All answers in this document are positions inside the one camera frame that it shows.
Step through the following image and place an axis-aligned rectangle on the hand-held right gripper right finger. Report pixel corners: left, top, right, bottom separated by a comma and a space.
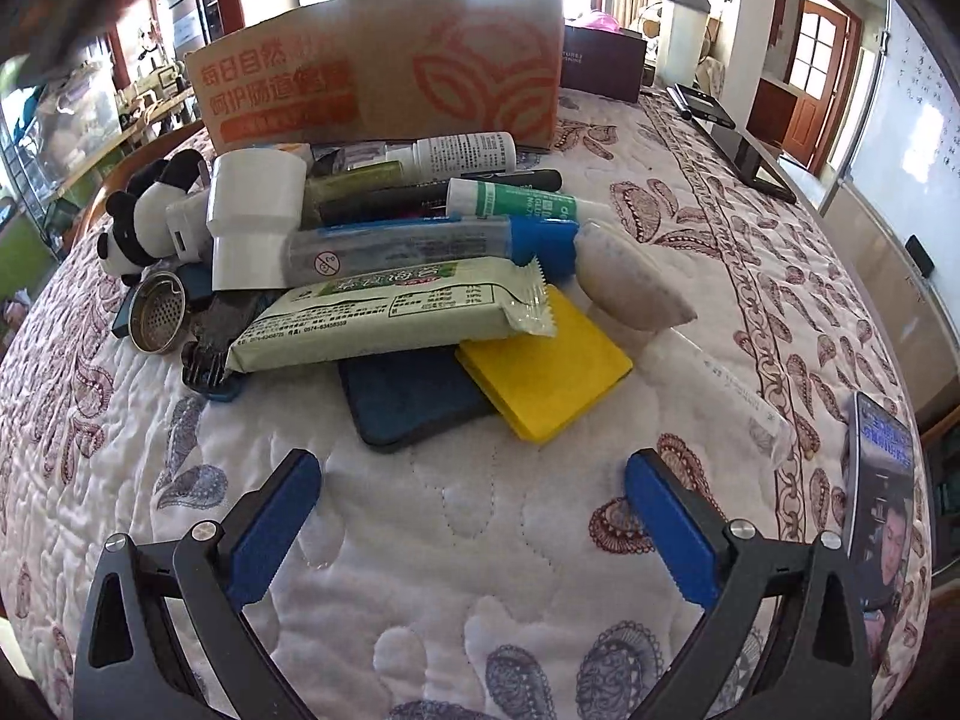
624, 448, 875, 720

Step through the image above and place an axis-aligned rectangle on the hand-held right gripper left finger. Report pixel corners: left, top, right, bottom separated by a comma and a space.
73, 448, 323, 720

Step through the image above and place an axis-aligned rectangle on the black and blue hair trimmer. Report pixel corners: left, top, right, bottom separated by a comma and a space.
180, 289, 271, 400

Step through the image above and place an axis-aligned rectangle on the dark blue sponge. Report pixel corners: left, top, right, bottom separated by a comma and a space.
337, 349, 500, 452

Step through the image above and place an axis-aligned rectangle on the yellow sponge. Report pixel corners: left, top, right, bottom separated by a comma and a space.
456, 285, 635, 442

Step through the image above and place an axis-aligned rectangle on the panda plush toy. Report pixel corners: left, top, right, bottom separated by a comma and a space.
103, 148, 211, 287

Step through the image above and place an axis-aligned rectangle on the pale green snack packet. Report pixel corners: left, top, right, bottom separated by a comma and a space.
225, 255, 560, 376

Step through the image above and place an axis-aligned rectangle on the round metal strainer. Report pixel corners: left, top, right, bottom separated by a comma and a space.
122, 270, 188, 355

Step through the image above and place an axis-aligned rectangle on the speckled grey oval pouch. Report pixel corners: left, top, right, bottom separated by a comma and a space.
574, 219, 698, 332

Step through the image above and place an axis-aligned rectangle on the small white charger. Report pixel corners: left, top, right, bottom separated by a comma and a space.
165, 195, 215, 265

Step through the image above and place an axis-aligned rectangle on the dark blue case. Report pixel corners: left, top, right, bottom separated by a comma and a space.
112, 262, 215, 338

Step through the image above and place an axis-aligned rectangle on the white plastic pipe fitting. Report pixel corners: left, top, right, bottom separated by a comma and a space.
206, 150, 308, 292

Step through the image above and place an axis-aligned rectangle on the clear bottle with blue cap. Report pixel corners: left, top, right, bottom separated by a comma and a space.
283, 214, 582, 287

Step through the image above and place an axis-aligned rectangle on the printed cardboard box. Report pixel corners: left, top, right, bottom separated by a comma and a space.
185, 0, 565, 155

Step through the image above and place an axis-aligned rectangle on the clear packet with black tool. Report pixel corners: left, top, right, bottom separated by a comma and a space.
311, 144, 391, 173

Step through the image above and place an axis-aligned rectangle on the olive green pouch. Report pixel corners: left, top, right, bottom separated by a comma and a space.
300, 161, 410, 222

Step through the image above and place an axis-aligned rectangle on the green and white glue tube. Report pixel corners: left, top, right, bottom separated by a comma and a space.
446, 178, 608, 226

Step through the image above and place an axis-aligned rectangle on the black marker pen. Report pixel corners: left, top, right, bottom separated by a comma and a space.
319, 169, 563, 224

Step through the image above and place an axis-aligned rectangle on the white spray bottle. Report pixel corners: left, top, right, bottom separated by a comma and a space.
386, 131, 518, 173

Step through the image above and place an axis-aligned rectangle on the curved wooden chair back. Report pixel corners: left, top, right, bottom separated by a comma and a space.
64, 124, 203, 248

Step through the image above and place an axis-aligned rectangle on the paisley quilted blanket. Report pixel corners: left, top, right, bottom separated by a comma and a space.
0, 86, 935, 720

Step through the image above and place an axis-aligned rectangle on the smartphone with lit screen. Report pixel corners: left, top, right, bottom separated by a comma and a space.
840, 390, 920, 661

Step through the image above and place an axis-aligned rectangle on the black tablet on stand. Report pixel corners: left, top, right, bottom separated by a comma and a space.
697, 116, 797, 203

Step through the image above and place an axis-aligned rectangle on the brown wooden cabinet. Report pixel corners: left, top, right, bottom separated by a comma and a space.
750, 77, 796, 151

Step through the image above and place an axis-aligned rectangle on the flat black phone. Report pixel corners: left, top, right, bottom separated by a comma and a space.
666, 82, 740, 128

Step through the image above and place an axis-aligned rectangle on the whiteboard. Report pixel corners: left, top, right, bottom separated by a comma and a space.
821, 0, 960, 331

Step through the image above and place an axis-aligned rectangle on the dark brown gift box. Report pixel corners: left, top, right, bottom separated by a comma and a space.
561, 22, 647, 104

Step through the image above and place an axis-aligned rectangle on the wooden door with glass panes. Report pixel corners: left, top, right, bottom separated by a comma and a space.
780, 0, 863, 170

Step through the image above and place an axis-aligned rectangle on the white bin with grey lid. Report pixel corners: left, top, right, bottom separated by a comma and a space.
652, 0, 713, 87

